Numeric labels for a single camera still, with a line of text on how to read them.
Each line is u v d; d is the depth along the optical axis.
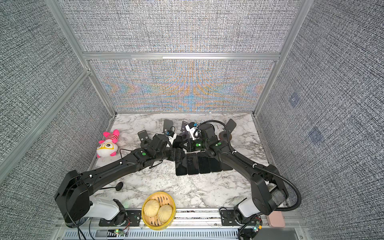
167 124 1.01
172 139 0.73
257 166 0.46
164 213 0.70
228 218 0.73
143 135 0.95
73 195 0.41
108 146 0.92
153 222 0.70
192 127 0.73
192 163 0.92
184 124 0.99
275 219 0.71
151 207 0.70
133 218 0.74
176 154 0.72
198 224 0.73
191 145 0.70
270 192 0.44
